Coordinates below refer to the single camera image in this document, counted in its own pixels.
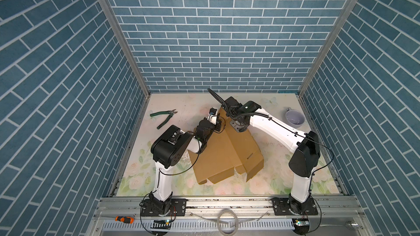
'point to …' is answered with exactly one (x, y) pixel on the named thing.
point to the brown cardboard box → (227, 149)
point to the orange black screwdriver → (127, 219)
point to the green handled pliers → (170, 112)
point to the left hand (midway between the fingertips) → (219, 114)
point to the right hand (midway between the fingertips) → (239, 120)
